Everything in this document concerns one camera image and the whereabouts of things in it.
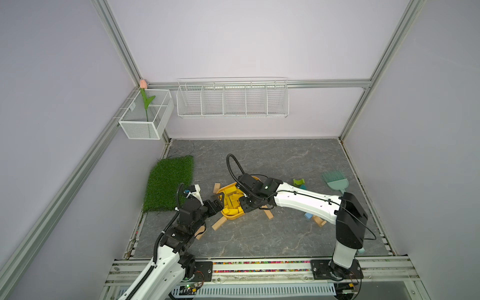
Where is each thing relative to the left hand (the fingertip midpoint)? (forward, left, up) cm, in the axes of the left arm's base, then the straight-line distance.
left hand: (218, 198), depth 79 cm
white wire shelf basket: (+53, -7, +15) cm, 55 cm away
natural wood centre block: (-3, -23, -13) cm, 27 cm away
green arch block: (+13, -42, -13) cm, 46 cm away
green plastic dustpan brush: (+12, -62, -12) cm, 64 cm away
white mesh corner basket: (+26, +31, +22) cm, 46 cm away
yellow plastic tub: (+6, -4, -10) cm, 13 cm away
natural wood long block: (-6, +1, -14) cm, 15 cm away
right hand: (-2, -11, -3) cm, 12 cm away
